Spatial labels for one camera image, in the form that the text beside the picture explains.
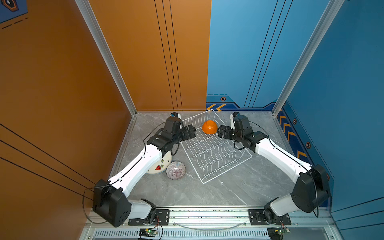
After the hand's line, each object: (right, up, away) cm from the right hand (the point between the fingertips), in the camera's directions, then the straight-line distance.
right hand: (222, 130), depth 85 cm
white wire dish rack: (-7, -15, +6) cm, 17 cm away
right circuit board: (+24, -48, -14) cm, 56 cm away
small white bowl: (-27, -24, +3) cm, 36 cm away
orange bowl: (-6, +2, +18) cm, 19 cm away
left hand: (-18, +1, -5) cm, 19 cm away
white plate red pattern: (-35, -21, +4) cm, 41 cm away
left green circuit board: (-38, -48, -14) cm, 63 cm away
